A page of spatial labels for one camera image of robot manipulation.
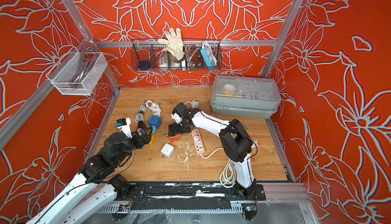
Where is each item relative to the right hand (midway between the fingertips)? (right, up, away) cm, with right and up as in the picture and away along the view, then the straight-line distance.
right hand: (170, 133), depth 86 cm
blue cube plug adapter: (-10, +6, +5) cm, 13 cm away
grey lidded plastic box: (+46, +22, +7) cm, 52 cm away
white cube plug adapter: (-1, -9, -4) cm, 9 cm away
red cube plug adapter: (+3, -3, +3) cm, 5 cm away
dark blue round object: (-20, +43, +14) cm, 50 cm away
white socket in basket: (-6, +44, +9) cm, 45 cm away
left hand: (-10, +5, -14) cm, 17 cm away
